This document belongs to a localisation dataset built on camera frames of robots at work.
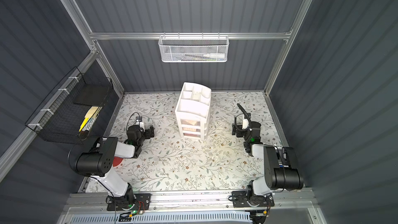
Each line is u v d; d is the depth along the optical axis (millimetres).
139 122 837
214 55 868
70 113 732
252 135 718
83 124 708
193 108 853
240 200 736
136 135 756
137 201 728
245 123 837
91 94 795
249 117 844
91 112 754
